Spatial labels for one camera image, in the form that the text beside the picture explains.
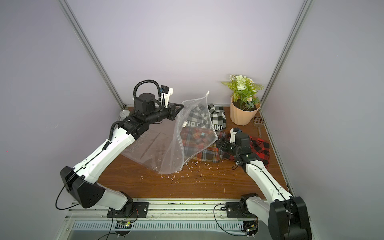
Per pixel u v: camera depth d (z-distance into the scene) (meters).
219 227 0.69
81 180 0.40
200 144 0.95
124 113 1.10
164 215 0.73
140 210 0.73
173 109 0.61
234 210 0.73
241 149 0.63
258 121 1.07
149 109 0.54
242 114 0.96
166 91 0.61
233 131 0.77
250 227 0.70
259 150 0.90
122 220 0.71
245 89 0.90
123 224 0.72
